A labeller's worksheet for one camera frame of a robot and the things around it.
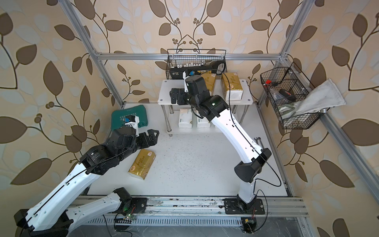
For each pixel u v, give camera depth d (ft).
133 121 1.95
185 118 3.21
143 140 1.89
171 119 3.33
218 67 2.77
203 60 3.00
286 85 2.78
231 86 2.31
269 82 2.82
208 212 2.42
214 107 1.52
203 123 3.15
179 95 1.93
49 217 1.25
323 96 1.95
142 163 2.70
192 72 1.88
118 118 3.45
